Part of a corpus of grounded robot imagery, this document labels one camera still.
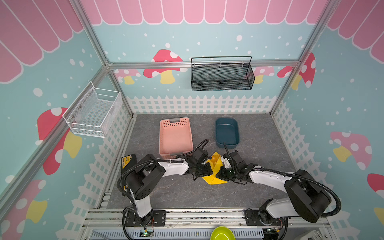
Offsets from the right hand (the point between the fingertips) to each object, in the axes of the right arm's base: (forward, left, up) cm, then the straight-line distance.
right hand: (214, 175), depth 86 cm
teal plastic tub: (+35, -12, -3) cm, 37 cm away
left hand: (0, +1, -1) cm, 2 cm away
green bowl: (-28, -2, -1) cm, 28 cm away
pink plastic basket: (+29, +25, -2) cm, 38 cm away
